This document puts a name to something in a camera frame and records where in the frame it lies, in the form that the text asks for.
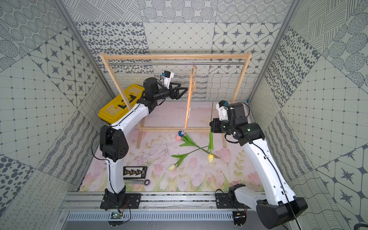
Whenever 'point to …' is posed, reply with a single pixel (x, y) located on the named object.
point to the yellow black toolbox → (115, 109)
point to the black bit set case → (134, 172)
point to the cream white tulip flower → (172, 167)
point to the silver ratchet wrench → (145, 182)
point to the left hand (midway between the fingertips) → (183, 84)
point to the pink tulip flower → (186, 138)
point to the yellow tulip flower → (211, 146)
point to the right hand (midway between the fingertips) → (211, 124)
